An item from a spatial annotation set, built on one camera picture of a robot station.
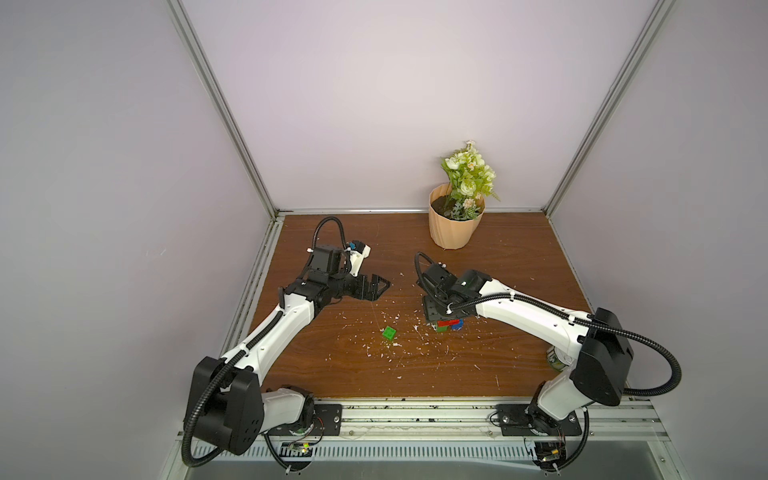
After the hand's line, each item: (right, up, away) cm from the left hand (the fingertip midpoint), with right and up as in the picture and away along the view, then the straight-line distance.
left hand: (381, 280), depth 81 cm
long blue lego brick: (+23, -15, +8) cm, 29 cm away
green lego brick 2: (+18, -16, +7) cm, 25 cm away
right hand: (+15, -8, 0) cm, 17 cm away
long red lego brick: (+19, -13, +5) cm, 24 cm away
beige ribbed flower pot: (+22, +13, +19) cm, 32 cm away
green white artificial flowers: (+27, +30, +9) cm, 41 cm away
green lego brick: (+2, -17, +6) cm, 18 cm away
